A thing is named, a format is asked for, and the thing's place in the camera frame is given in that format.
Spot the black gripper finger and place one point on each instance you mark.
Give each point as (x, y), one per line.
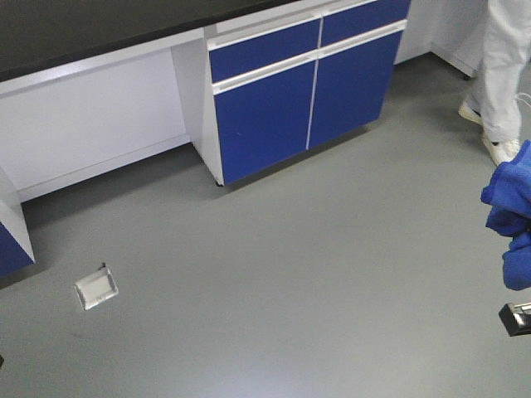
(529, 229)

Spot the blue cloth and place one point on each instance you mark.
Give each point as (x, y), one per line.
(514, 195)

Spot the person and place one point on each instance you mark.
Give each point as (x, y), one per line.
(500, 62)

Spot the bench with blue cabinet doors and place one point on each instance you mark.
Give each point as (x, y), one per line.
(265, 116)

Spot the silver floor outlet plate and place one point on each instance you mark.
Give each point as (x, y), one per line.
(96, 287)

